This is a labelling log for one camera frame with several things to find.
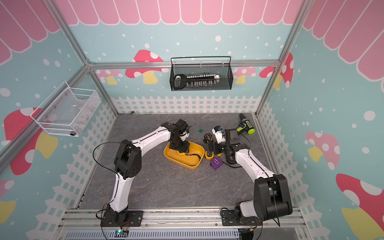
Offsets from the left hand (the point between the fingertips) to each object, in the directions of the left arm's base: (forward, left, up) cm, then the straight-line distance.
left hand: (183, 151), depth 93 cm
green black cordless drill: (+24, -44, -1) cm, 50 cm away
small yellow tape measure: (-2, -16, -3) cm, 16 cm away
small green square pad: (+21, -11, -5) cm, 24 cm away
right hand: (+1, -18, +7) cm, 19 cm away
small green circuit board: (-42, +28, -8) cm, 51 cm away
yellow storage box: (-5, -4, -1) cm, 7 cm away
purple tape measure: (-6, -21, -3) cm, 22 cm away
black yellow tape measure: (+12, -16, -2) cm, 20 cm away
